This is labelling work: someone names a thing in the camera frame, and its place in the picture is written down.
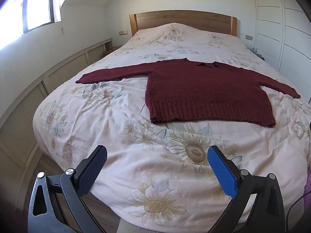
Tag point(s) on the left wall socket plate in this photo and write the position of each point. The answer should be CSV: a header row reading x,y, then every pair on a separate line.
x,y
123,32

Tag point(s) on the white wardrobe doors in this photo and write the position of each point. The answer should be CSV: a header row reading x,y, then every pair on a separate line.
x,y
283,40

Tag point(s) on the wooden headboard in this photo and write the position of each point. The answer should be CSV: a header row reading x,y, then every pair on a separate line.
x,y
207,21

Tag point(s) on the window with dark frame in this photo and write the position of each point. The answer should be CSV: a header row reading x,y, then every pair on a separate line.
x,y
19,17

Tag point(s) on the dark red knit sweater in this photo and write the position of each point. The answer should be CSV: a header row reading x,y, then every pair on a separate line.
x,y
186,91

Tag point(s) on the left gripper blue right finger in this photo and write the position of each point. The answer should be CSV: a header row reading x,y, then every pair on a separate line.
x,y
239,187

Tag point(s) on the right wall socket plate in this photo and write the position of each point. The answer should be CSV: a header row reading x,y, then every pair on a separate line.
x,y
248,37

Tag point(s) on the floral white duvet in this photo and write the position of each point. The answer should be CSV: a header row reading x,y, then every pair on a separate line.
x,y
157,176

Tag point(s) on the beige radiator cover cabinet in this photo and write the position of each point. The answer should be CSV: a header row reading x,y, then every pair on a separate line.
x,y
19,149

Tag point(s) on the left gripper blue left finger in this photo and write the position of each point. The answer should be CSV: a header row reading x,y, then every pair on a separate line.
x,y
78,182

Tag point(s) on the wall socket plate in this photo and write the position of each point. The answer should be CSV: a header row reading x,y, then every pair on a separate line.
x,y
248,37
123,32

